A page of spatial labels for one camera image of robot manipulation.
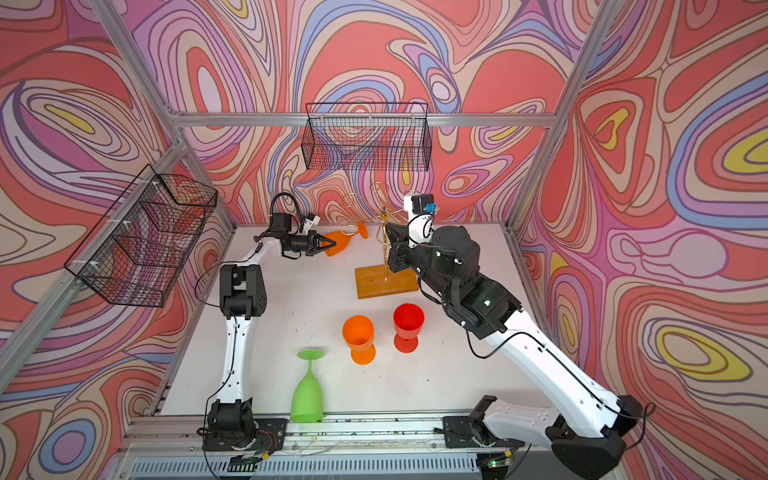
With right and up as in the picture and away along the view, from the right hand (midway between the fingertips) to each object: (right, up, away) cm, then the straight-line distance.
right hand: (387, 236), depth 61 cm
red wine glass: (+6, -21, +17) cm, 28 cm away
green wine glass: (-20, -41, +13) cm, 48 cm away
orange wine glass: (-8, -25, +18) cm, 31 cm away
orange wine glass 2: (-17, +1, +47) cm, 50 cm away
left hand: (-18, -1, +44) cm, 48 cm away
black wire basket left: (-66, -3, +18) cm, 68 cm away
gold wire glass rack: (-3, +15, +58) cm, 60 cm away
